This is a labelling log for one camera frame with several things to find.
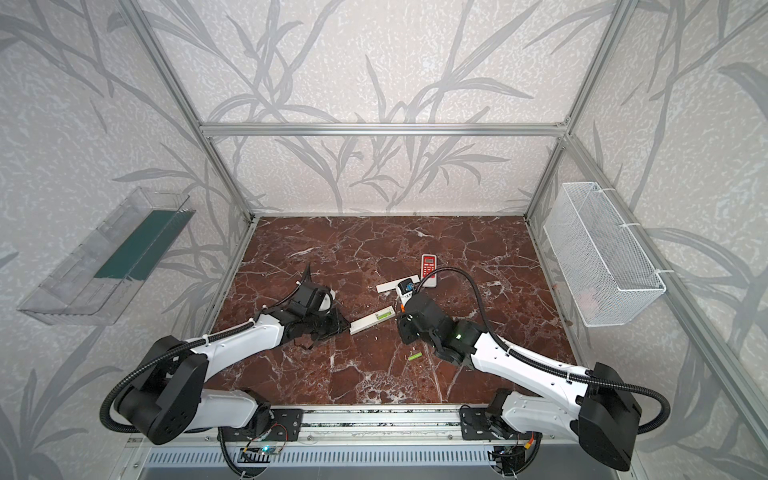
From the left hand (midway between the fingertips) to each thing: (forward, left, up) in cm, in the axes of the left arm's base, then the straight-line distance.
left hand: (354, 317), depth 87 cm
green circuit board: (-32, +18, -4) cm, 37 cm away
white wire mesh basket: (-4, -56, +31) cm, 64 cm away
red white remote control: (+22, -24, -5) cm, 33 cm away
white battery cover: (+15, -11, -7) cm, 19 cm away
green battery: (-9, -19, -4) cm, 22 cm away
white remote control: (-1, -1, -3) cm, 4 cm away
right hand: (0, -14, +9) cm, 16 cm away
